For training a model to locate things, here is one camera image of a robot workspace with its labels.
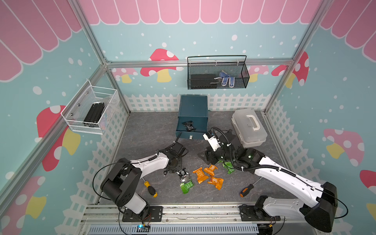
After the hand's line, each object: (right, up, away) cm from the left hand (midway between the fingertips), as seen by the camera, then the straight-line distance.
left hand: (175, 167), depth 90 cm
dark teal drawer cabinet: (+11, +32, -1) cm, 34 cm away
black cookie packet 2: (+6, -4, -4) cm, 8 cm away
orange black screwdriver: (+40, -10, -10) cm, 43 cm away
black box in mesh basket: (+17, +53, -1) cm, 56 cm away
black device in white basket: (-37, +31, -20) cm, 52 cm away
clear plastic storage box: (+47, +25, +4) cm, 53 cm away
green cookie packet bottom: (+6, -9, -7) cm, 13 cm away
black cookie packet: (+8, +26, +1) cm, 28 cm away
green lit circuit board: (-15, -26, -17) cm, 35 cm away
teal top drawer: (+16, +27, +5) cm, 32 cm away
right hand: (+16, +13, -18) cm, 27 cm away
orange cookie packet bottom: (+25, -7, -7) cm, 27 cm away
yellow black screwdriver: (-12, -10, -9) cm, 18 cm away
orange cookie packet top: (+21, -2, -2) cm, 22 cm away
